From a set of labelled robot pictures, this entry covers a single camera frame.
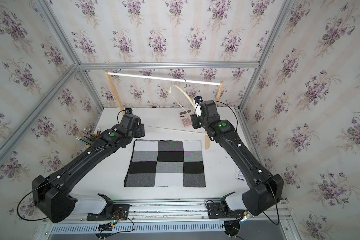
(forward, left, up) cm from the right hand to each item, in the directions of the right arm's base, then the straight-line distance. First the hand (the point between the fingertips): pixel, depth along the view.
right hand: (197, 115), depth 77 cm
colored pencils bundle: (-5, +64, -16) cm, 66 cm away
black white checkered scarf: (-15, +18, -29) cm, 37 cm away
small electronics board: (-47, +44, -29) cm, 71 cm away
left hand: (-5, +32, -6) cm, 33 cm away
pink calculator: (+21, +6, -26) cm, 34 cm away
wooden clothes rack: (+1, -9, -29) cm, 30 cm away
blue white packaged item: (-21, -25, -28) cm, 43 cm away
